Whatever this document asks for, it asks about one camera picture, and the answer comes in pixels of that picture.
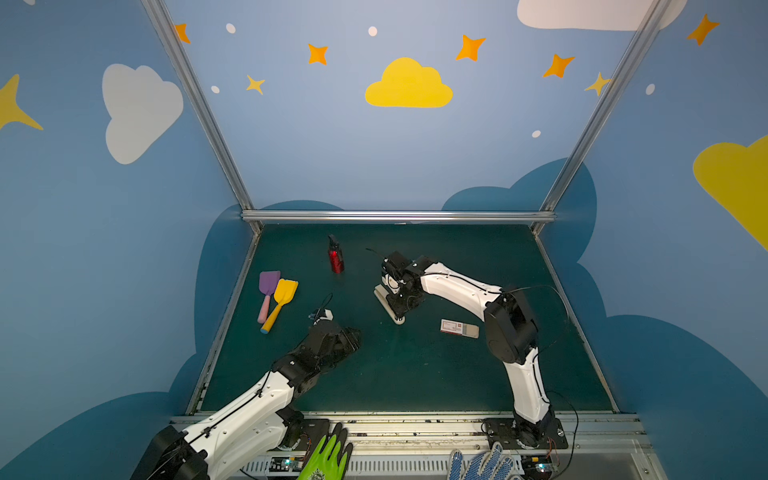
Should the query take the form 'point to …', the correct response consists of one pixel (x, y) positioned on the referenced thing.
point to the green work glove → (331, 457)
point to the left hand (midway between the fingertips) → (364, 337)
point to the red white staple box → (451, 326)
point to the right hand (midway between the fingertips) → (400, 306)
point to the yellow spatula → (283, 294)
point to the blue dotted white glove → (494, 465)
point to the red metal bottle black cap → (335, 255)
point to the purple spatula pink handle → (267, 285)
